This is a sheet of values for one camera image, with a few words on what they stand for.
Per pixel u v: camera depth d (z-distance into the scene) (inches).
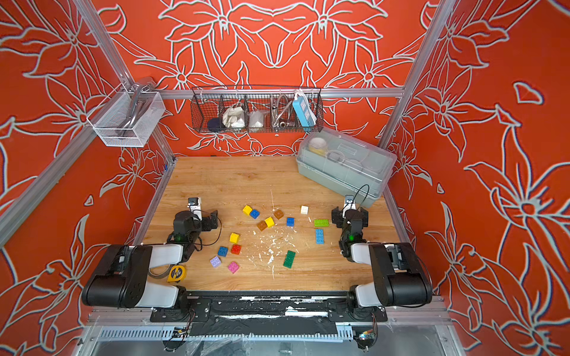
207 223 32.9
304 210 38.4
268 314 28.6
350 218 26.6
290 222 36.6
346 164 35.4
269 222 36.5
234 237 34.5
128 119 32.7
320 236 35.4
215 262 32.7
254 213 38.2
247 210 38.2
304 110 34.5
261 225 36.3
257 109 39.1
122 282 17.2
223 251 33.6
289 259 32.8
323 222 36.4
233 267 32.0
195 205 31.6
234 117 36.4
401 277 16.9
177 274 31.3
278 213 37.6
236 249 33.6
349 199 31.1
